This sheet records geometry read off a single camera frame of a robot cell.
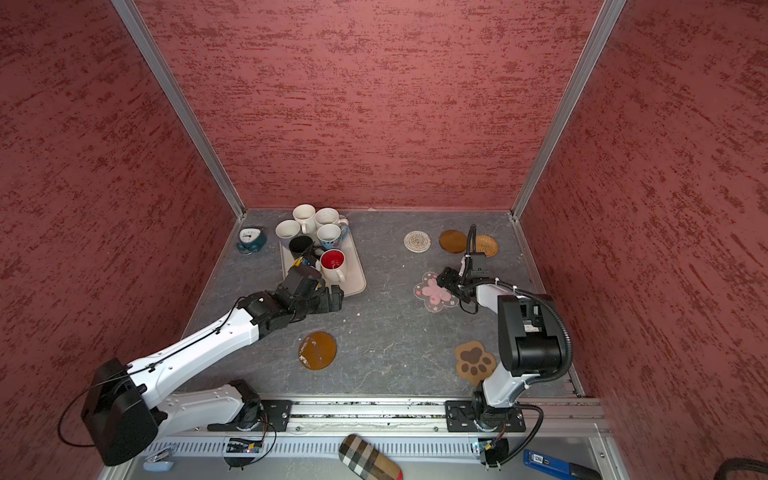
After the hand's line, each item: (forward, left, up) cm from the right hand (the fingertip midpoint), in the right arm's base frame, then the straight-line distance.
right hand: (442, 286), depth 97 cm
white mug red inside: (+9, +37, +4) cm, 39 cm away
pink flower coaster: (-4, +2, -1) cm, 5 cm away
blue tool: (-48, -20, +1) cm, 52 cm away
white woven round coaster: (+20, +7, 0) cm, 21 cm away
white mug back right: (+28, +41, +6) cm, 50 cm away
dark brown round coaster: (+22, -8, -3) cm, 23 cm away
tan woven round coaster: (+18, -19, -1) cm, 27 cm away
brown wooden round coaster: (-19, +39, -1) cm, 44 cm away
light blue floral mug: (+20, +39, +5) cm, 44 cm away
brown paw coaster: (-24, -6, -2) cm, 25 cm away
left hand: (-10, +35, +11) cm, 38 cm away
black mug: (+14, +47, +7) cm, 50 cm away
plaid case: (-45, +25, +2) cm, 52 cm away
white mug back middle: (+28, +48, +7) cm, 56 cm away
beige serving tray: (+4, +29, -1) cm, 30 cm away
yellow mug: (+11, +50, 0) cm, 51 cm away
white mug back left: (+24, +55, +4) cm, 60 cm away
